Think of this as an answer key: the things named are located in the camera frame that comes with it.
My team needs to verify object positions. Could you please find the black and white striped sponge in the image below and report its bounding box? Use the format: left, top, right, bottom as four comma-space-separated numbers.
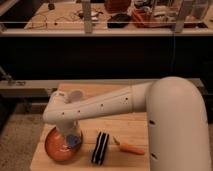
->
91, 132, 109, 165

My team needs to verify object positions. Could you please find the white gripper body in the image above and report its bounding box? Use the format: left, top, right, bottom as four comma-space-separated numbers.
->
56, 121, 80, 137

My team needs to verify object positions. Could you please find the orange container on shelf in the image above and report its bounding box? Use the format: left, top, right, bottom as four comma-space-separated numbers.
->
104, 0, 131, 13

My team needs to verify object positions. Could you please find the orange toy carrot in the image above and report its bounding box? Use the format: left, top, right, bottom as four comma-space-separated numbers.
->
113, 138, 145, 155

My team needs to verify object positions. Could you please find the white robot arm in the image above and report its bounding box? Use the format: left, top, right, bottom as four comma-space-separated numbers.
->
43, 77, 212, 171

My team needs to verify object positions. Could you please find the wooden cutting board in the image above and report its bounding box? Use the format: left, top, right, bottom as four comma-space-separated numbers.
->
29, 83, 149, 171

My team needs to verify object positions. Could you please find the red tray on shelf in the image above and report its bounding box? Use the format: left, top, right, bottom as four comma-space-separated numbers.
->
132, 9, 175, 28

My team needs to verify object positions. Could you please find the black bowl on shelf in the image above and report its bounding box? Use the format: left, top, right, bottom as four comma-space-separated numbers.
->
107, 13, 131, 28

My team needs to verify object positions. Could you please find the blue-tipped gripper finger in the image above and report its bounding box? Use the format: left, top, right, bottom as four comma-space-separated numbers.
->
66, 134, 82, 148

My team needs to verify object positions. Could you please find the orange ceramic bowl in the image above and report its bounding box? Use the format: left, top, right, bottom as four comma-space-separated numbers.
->
44, 128, 82, 162

